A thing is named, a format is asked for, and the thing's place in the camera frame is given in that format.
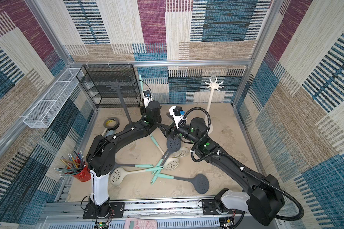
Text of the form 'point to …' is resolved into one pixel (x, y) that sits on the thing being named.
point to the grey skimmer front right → (200, 182)
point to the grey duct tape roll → (112, 128)
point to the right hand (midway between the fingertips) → (164, 120)
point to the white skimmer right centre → (182, 152)
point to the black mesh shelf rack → (101, 82)
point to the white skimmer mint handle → (141, 83)
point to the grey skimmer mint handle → (173, 144)
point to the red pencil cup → (75, 166)
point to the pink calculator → (135, 223)
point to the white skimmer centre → (171, 163)
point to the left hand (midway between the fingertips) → (144, 100)
